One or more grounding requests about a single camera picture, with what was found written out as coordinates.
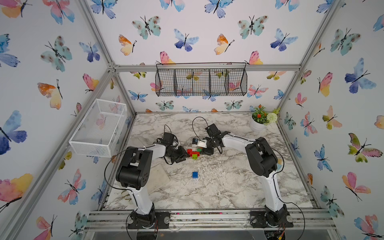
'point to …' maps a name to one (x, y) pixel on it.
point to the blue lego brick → (195, 174)
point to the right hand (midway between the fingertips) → (203, 145)
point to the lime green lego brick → (194, 157)
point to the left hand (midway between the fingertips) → (189, 155)
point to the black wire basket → (201, 79)
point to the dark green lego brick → (199, 150)
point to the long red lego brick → (194, 152)
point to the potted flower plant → (259, 119)
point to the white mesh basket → (99, 131)
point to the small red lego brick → (189, 151)
